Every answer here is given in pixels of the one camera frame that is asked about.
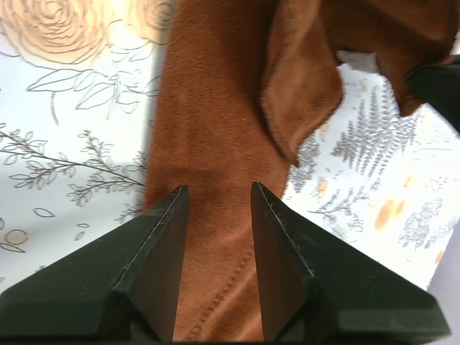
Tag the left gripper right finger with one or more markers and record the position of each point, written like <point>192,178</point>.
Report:
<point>314,286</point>

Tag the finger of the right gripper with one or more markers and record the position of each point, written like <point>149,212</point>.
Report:
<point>438,86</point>

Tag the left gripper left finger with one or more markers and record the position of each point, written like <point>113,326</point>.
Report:
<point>127,280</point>

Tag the orange brown towel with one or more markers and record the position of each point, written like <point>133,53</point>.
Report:
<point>301,92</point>

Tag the floral table mat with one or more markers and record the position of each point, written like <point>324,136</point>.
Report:
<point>74,139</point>

